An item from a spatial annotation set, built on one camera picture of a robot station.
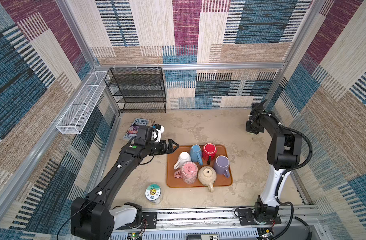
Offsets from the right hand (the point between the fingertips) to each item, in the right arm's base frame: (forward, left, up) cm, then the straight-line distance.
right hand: (253, 131), depth 98 cm
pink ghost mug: (-28, +43, +5) cm, 52 cm away
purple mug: (-23, +25, 0) cm, 34 cm away
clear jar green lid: (-36, +61, +1) cm, 71 cm away
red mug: (-15, +31, +1) cm, 34 cm away
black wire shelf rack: (+31, +77, +12) cm, 84 cm away
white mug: (-17, +45, +2) cm, 48 cm away
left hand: (-16, +51, +12) cm, 55 cm away
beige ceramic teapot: (-29, +34, +2) cm, 44 cm away
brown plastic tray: (-14, +53, -7) cm, 55 cm away
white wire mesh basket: (-9, +96, +27) cm, 100 cm away
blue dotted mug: (-16, +38, +1) cm, 41 cm away
